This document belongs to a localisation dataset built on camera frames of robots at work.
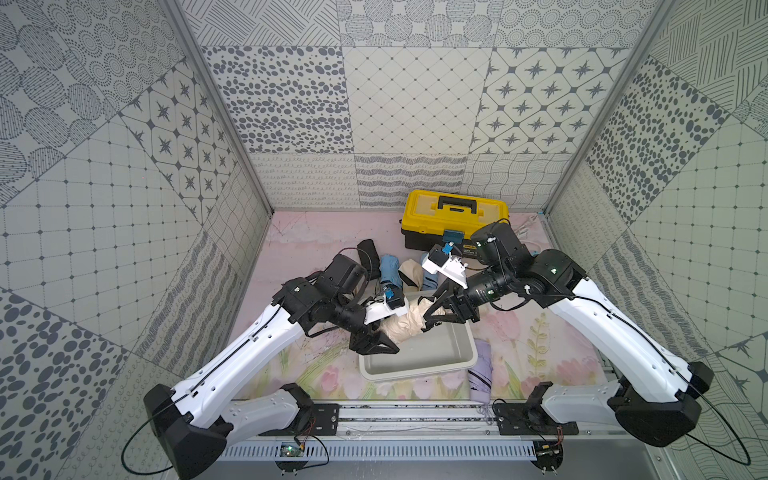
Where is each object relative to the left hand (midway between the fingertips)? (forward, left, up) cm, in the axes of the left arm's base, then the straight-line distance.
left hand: (396, 330), depth 64 cm
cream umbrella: (-2, -1, +6) cm, 7 cm away
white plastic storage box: (+5, -13, -23) cm, 27 cm away
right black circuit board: (-19, -38, -27) cm, 50 cm away
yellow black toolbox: (+41, -13, -6) cm, 44 cm away
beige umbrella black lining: (+24, -4, -14) cm, 28 cm away
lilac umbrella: (-3, -22, -22) cm, 31 cm away
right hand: (+1, -7, +7) cm, 10 cm away
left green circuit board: (-20, +25, -26) cm, 41 cm away
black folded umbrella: (+35, +10, -22) cm, 43 cm away
